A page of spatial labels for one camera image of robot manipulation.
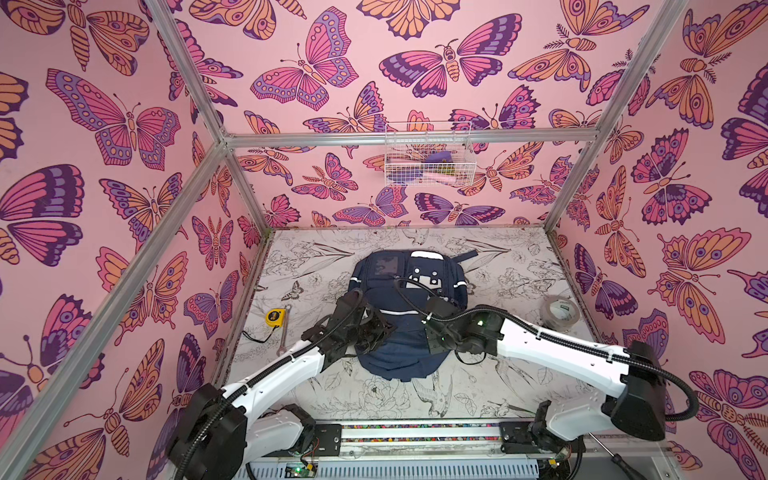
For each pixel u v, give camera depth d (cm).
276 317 94
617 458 70
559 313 95
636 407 39
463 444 73
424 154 96
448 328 56
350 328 64
